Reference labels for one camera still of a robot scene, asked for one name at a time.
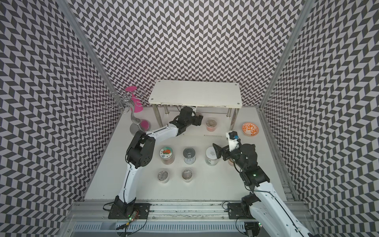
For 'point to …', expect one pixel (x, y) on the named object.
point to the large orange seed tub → (231, 161)
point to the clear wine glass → (127, 102)
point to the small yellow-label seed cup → (163, 177)
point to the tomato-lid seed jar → (166, 155)
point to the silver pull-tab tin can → (189, 155)
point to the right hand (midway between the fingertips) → (221, 143)
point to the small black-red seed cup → (187, 175)
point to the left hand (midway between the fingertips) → (198, 115)
